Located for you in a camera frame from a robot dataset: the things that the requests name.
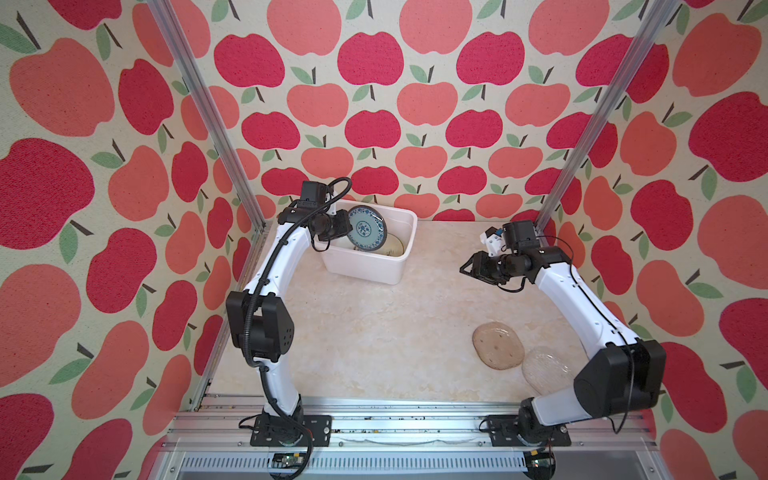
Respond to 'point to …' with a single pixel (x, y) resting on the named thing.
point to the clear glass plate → (547, 370)
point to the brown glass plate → (498, 345)
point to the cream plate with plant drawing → (393, 247)
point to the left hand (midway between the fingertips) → (356, 226)
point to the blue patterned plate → (369, 228)
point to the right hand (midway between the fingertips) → (472, 270)
